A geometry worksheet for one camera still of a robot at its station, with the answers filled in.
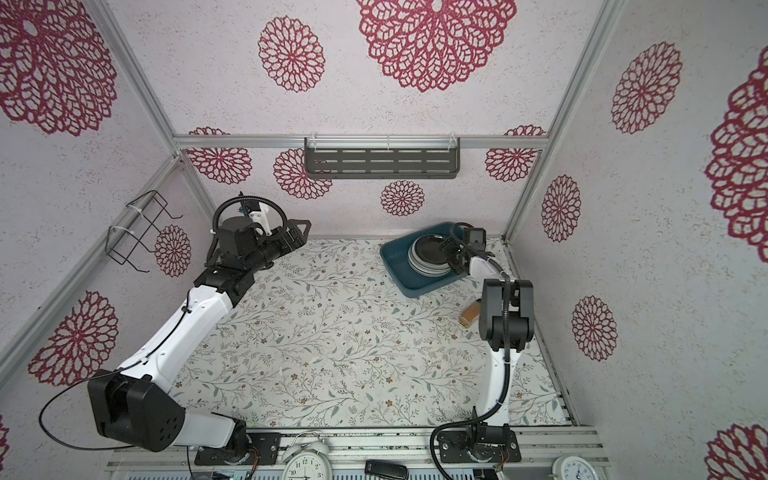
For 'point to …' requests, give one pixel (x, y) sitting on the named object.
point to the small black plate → (428, 249)
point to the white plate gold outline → (423, 266)
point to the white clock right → (573, 468)
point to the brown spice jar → (470, 315)
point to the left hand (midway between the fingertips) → (299, 232)
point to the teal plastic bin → (395, 255)
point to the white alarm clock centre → (307, 461)
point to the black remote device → (386, 468)
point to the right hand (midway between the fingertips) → (445, 244)
